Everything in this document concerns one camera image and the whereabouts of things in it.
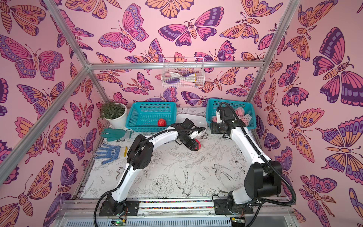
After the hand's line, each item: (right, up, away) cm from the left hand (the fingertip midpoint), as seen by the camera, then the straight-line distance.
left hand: (196, 146), depth 96 cm
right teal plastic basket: (+15, +31, +21) cm, 40 cm away
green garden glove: (-61, +7, +8) cm, 62 cm away
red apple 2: (+2, +1, -2) cm, 3 cm away
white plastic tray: (+3, +17, +14) cm, 22 cm away
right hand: (+13, +14, -9) cm, 21 cm away
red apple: (-25, +16, +7) cm, 31 cm away
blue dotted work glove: (-61, -3, -1) cm, 61 cm away
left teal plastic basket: (-42, +21, +21) cm, 51 cm away
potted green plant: (-56, +23, +1) cm, 61 cm away
